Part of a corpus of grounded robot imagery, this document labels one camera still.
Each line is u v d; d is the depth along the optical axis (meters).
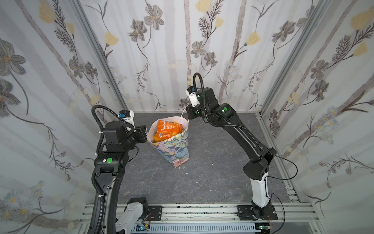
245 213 0.73
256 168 0.56
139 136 0.57
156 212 0.74
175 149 0.79
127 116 0.55
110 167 0.42
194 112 0.65
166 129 0.80
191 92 0.64
